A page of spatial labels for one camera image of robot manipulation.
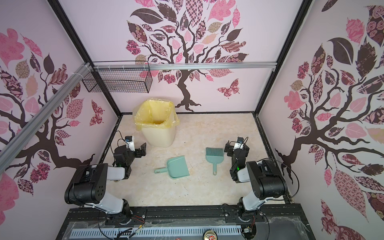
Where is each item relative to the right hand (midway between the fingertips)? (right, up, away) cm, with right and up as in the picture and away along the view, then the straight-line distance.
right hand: (237, 141), depth 91 cm
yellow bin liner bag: (-53, +18, +6) cm, 56 cm away
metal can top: (-20, -36, -31) cm, 52 cm away
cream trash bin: (-47, +3, -5) cm, 47 cm away
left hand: (-63, -2, +2) cm, 63 cm away
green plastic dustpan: (-38, -16, -1) cm, 42 cm away
